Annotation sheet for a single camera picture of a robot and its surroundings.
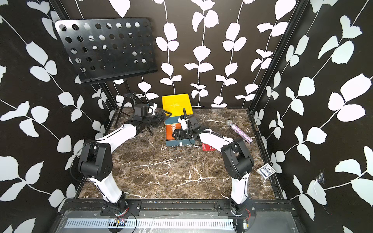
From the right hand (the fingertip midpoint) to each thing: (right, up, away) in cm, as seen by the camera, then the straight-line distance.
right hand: (175, 132), depth 91 cm
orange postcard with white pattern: (-4, +2, +7) cm, 8 cm away
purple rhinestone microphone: (+39, +6, +16) cm, 43 cm away
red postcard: (+21, -11, +7) cm, 24 cm away
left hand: (-3, +11, -2) cm, 12 cm away
